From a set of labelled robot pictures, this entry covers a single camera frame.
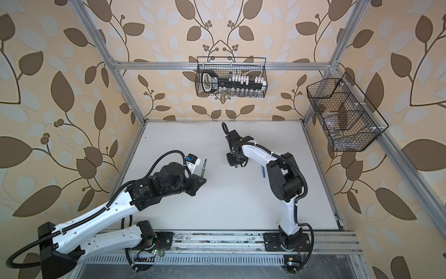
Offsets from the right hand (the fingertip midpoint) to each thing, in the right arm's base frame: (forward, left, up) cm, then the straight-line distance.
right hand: (234, 163), depth 95 cm
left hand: (-18, +13, +16) cm, 27 cm away
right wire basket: (+1, -49, +30) cm, 57 cm away
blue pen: (-3, -16, -5) cm, 17 cm away
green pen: (-14, +14, +19) cm, 27 cm away
